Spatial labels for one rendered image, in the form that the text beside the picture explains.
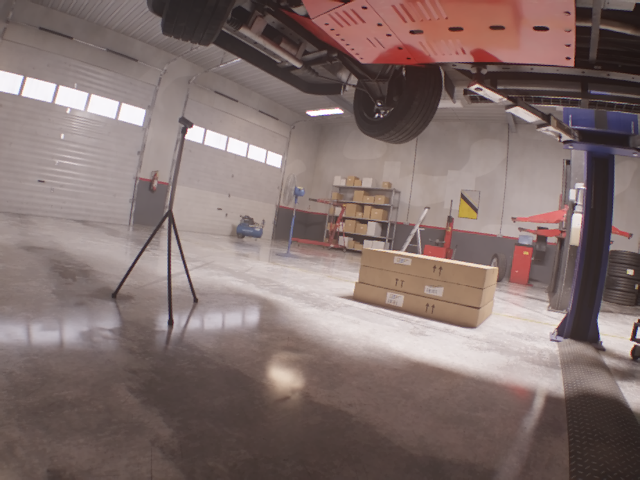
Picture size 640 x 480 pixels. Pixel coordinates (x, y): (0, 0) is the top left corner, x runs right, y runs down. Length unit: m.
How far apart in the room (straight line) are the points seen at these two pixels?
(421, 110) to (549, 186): 8.48
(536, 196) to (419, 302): 8.14
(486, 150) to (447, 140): 1.31
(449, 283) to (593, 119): 1.74
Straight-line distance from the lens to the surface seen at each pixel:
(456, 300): 2.74
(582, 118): 3.01
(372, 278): 2.98
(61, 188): 8.59
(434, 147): 11.50
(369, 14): 1.86
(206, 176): 10.22
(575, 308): 2.87
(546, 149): 10.93
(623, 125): 3.05
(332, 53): 2.53
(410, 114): 2.39
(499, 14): 1.74
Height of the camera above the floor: 0.53
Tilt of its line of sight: 1 degrees down
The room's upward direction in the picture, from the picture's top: 9 degrees clockwise
